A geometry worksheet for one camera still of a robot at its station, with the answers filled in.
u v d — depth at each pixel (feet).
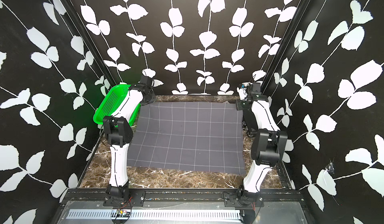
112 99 3.66
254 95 2.17
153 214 2.30
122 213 2.31
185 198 2.45
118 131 1.94
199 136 3.21
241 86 2.70
